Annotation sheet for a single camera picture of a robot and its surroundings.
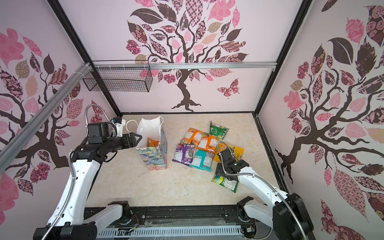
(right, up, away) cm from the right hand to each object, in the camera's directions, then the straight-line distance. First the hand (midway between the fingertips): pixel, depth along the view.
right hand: (222, 169), depth 85 cm
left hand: (-45, +19, -13) cm, 51 cm away
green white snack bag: (+1, -6, -3) cm, 7 cm away
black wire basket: (-65, +58, +9) cm, 88 cm away
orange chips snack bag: (-45, +15, +9) cm, 48 cm away
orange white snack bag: (-7, +14, +12) cm, 20 cm away
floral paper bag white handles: (-37, +9, -8) cm, 39 cm away
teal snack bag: (-11, +5, +5) cm, 13 cm away
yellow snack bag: (+11, +10, +4) cm, 15 cm away
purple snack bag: (-23, +8, +7) cm, 26 cm away
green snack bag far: (0, +23, +19) cm, 29 cm away
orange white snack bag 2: (-18, +18, +18) cm, 31 cm away
